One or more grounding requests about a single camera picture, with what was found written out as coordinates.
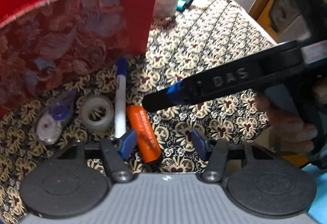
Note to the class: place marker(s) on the person's right hand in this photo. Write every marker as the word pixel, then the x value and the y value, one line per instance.
pixel 288 133

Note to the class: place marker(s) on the orange highlighter marker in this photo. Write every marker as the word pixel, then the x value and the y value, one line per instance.
pixel 146 139

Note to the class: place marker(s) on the red brocade storage box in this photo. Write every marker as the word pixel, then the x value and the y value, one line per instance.
pixel 46 43

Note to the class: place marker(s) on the large printed tape roll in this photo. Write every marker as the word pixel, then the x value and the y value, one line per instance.
pixel 164 8

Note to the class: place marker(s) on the clear adhesive tape roll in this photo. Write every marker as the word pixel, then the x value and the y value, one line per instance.
pixel 97 113

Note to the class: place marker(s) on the floral patterned tablecloth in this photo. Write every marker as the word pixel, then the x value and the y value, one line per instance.
pixel 209 33

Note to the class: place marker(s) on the blue whiteboard marker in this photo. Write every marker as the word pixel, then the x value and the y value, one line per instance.
pixel 120 98

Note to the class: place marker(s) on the blue correction tape dispenser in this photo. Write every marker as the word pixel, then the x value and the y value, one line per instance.
pixel 51 121

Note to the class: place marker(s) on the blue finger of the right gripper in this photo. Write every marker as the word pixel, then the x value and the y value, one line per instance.
pixel 175 92

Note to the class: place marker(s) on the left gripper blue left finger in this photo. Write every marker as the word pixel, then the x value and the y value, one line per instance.
pixel 127 143

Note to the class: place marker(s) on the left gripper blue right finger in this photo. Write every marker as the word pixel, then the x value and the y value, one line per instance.
pixel 201 144

